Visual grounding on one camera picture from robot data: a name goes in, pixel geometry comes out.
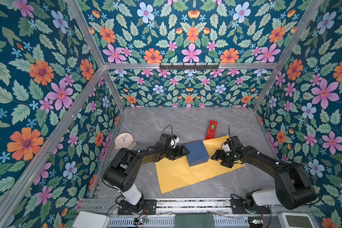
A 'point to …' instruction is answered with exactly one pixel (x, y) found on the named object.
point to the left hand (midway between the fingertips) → (187, 153)
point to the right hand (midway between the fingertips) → (217, 157)
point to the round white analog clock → (123, 140)
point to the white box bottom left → (89, 219)
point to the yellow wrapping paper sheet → (173, 174)
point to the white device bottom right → (296, 220)
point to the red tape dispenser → (211, 130)
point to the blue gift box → (198, 153)
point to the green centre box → (196, 220)
